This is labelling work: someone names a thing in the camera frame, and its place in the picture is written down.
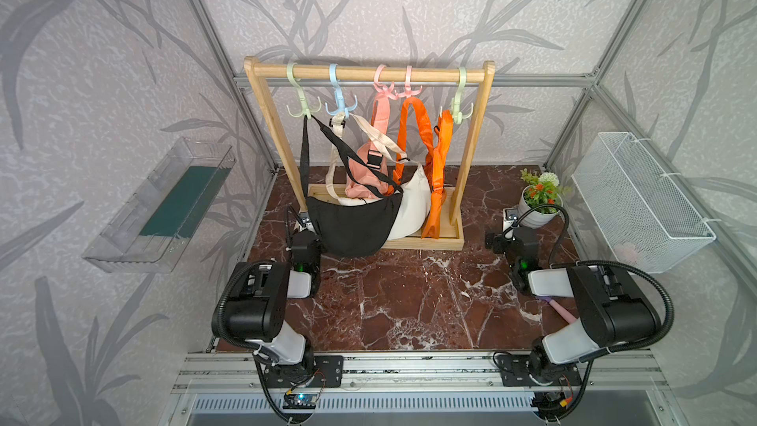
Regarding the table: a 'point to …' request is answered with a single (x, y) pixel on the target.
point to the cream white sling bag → (416, 201)
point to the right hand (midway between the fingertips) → (504, 224)
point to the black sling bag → (348, 227)
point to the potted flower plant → (540, 189)
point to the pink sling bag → (370, 149)
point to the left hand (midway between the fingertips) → (313, 225)
